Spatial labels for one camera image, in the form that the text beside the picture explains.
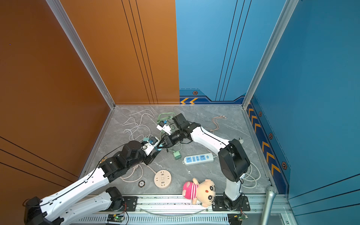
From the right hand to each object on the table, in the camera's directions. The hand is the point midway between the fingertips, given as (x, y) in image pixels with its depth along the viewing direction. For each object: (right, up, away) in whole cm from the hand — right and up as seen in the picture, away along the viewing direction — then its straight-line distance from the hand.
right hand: (160, 146), depth 77 cm
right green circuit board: (+40, -36, -6) cm, 54 cm away
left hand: (-3, +1, 0) cm, 3 cm away
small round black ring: (-12, -23, +4) cm, 26 cm away
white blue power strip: (+21, -10, +10) cm, 26 cm away
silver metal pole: (+59, -25, -3) cm, 64 cm away
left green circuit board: (-21, -35, -6) cm, 42 cm away
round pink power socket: (+1, -19, +3) cm, 20 cm away
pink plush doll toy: (+23, -22, -7) cm, 33 cm away
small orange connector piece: (-19, -1, -21) cm, 29 cm away
